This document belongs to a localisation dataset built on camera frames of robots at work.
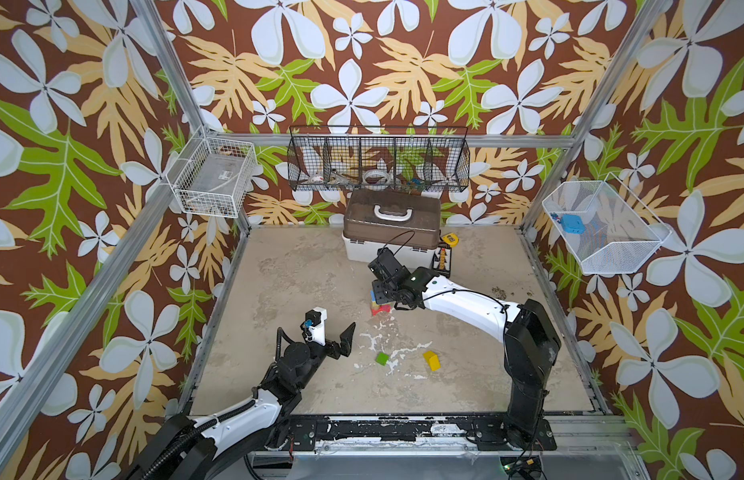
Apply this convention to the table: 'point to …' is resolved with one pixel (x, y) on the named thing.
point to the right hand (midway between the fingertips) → (378, 288)
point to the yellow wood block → (432, 360)
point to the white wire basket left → (210, 174)
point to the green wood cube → (381, 358)
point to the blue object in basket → (573, 224)
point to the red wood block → (381, 308)
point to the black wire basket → (328, 158)
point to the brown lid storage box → (405, 221)
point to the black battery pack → (442, 260)
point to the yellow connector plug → (451, 239)
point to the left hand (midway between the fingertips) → (337, 316)
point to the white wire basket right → (620, 234)
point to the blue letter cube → (373, 296)
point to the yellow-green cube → (375, 305)
